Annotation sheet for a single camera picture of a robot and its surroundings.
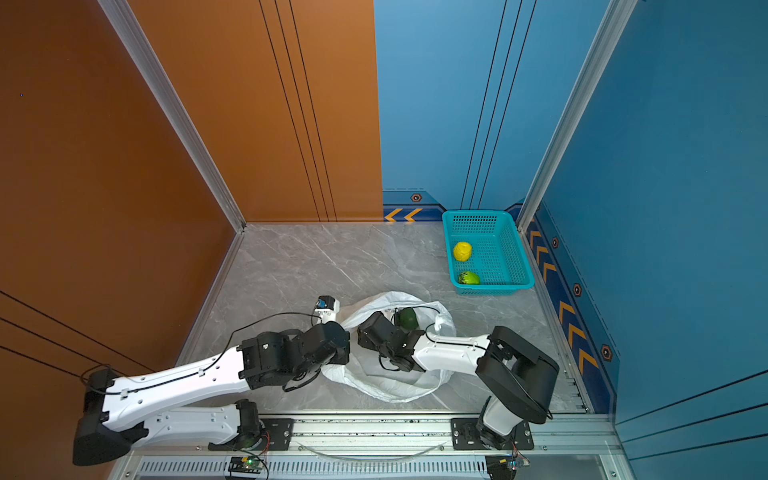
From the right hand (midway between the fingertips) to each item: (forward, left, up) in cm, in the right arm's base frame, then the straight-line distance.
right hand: (359, 335), depth 85 cm
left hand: (-6, -1, +12) cm, 13 cm away
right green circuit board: (-30, -36, -8) cm, 47 cm away
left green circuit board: (-30, +26, -6) cm, 40 cm away
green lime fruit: (+19, -34, +1) cm, 39 cm away
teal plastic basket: (+35, -44, -5) cm, 57 cm away
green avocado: (+5, -14, +1) cm, 15 cm away
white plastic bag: (-10, -2, -1) cm, 10 cm away
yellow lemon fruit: (+31, -34, 0) cm, 46 cm away
